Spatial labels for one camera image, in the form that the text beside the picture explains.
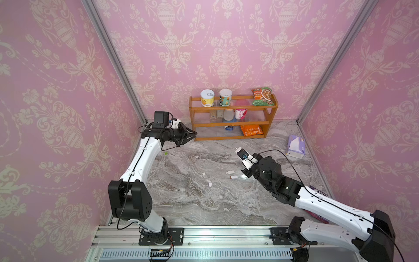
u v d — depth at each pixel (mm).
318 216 487
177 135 699
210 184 900
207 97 853
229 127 1119
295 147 998
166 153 1023
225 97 852
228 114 994
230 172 937
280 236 738
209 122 1038
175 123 763
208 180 920
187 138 757
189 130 771
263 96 876
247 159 584
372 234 396
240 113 972
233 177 919
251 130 1099
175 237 744
